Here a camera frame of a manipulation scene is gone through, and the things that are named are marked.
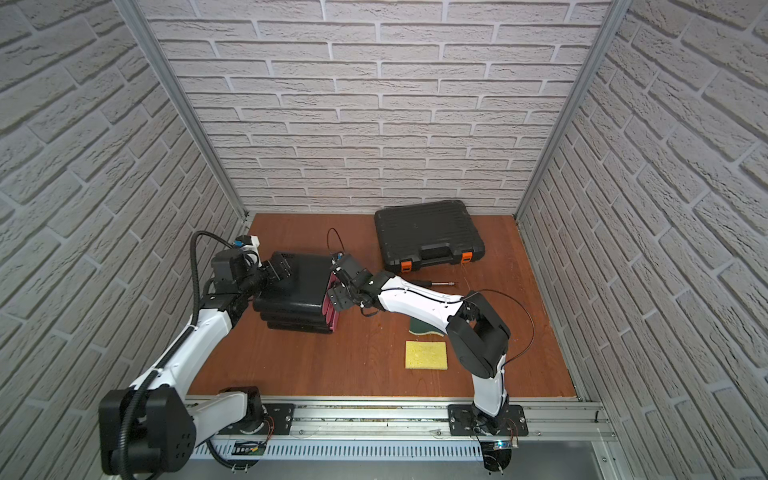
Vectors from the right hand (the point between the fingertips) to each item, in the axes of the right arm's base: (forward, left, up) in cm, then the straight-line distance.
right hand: (348, 289), depth 86 cm
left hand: (+7, +16, +9) cm, 20 cm away
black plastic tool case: (+25, -22, -6) cm, 34 cm away
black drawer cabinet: (-5, +14, +2) cm, 15 cm away
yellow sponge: (-18, -22, -10) cm, 30 cm away
